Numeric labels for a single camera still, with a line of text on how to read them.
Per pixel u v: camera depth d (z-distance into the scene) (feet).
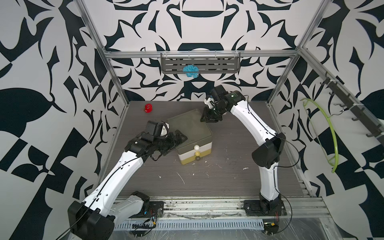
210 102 2.49
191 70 3.00
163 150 2.09
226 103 1.96
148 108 3.66
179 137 2.17
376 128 1.66
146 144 1.70
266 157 1.92
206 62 3.24
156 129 1.89
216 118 2.44
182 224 2.13
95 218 1.19
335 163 2.10
